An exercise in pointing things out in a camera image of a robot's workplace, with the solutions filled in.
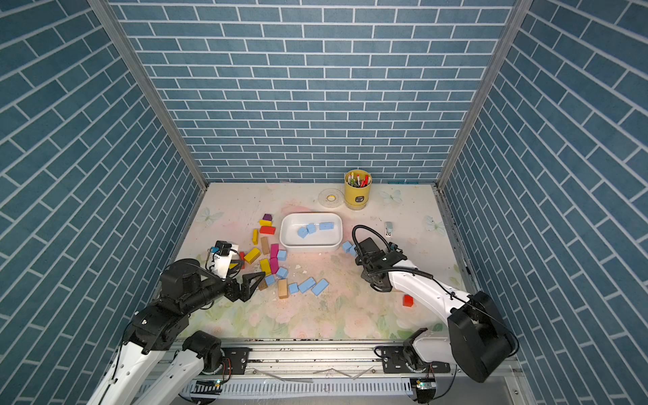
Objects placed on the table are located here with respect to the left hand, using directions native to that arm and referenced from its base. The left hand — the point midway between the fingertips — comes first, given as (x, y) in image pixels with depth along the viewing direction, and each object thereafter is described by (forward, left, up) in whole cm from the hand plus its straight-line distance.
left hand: (259, 270), depth 69 cm
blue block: (+30, -18, -20) cm, 41 cm away
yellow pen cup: (+40, -30, -8) cm, 51 cm away
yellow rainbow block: (+15, +10, -19) cm, 26 cm away
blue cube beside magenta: (+15, -2, -19) cm, 25 cm away
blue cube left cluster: (+26, -8, -20) cm, 34 cm away
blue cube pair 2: (+18, -28, -19) cm, 38 cm away
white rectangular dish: (+23, -16, -22) cm, 36 cm away
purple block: (+34, +7, -20) cm, 40 cm away
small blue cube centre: (+3, -7, -20) cm, 21 cm away
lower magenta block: (+12, +1, -21) cm, 25 cm away
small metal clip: (+27, -44, -18) cm, 54 cm away
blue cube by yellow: (+8, -3, -19) cm, 21 cm away
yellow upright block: (+25, +11, -21) cm, 35 cm away
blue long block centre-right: (+4, -16, -22) cm, 27 cm away
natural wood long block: (+21, +6, -22) cm, 31 cm away
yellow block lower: (+11, +4, -21) cm, 24 cm away
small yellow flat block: (+31, +8, -20) cm, 38 cm away
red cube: (-1, -46, -20) cm, 50 cm away
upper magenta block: (+20, +3, -22) cm, 30 cm away
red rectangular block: (+28, +7, -22) cm, 36 cm away
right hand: (+6, -35, -17) cm, 39 cm away
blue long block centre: (+4, -11, -21) cm, 24 cm away
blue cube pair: (+19, -26, -18) cm, 37 cm away
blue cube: (+29, -12, -20) cm, 37 cm away
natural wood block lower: (+3, -3, -20) cm, 20 cm away
